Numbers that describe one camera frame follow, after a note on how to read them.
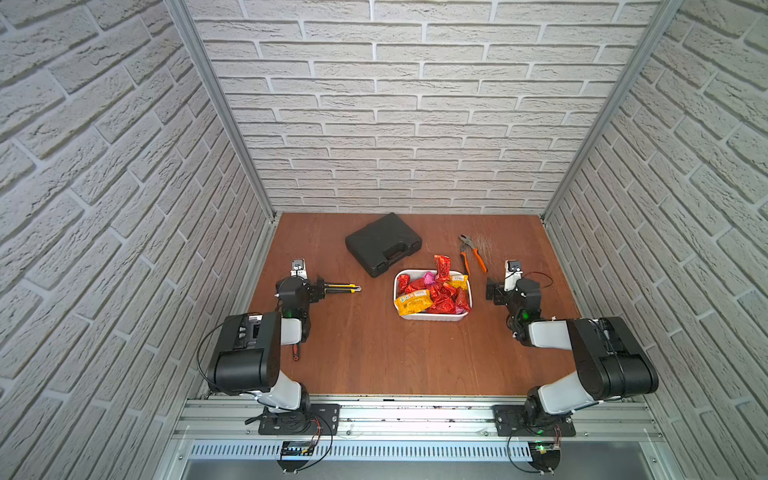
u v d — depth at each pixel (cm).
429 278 92
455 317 88
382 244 105
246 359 45
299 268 81
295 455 71
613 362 46
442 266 95
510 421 73
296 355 84
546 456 70
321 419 73
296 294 70
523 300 71
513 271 80
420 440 73
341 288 97
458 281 92
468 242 111
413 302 85
